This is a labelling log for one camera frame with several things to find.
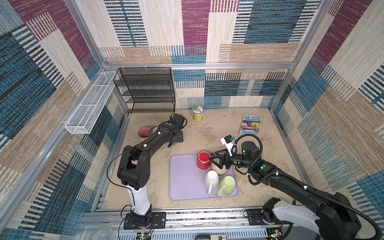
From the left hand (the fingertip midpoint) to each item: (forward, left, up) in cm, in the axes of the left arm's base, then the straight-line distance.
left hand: (174, 135), depth 93 cm
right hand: (-19, -21, +7) cm, 29 cm away
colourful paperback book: (+14, -52, -8) cm, 55 cm away
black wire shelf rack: (+35, +21, +9) cm, 41 cm away
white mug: (-28, -20, -1) cm, 34 cm away
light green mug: (-29, -28, -1) cm, 40 cm away
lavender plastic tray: (-24, -7, -9) cm, 27 cm away
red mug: (-17, -16, -1) cm, 23 cm away
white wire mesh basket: (-6, +40, +23) cm, 46 cm away
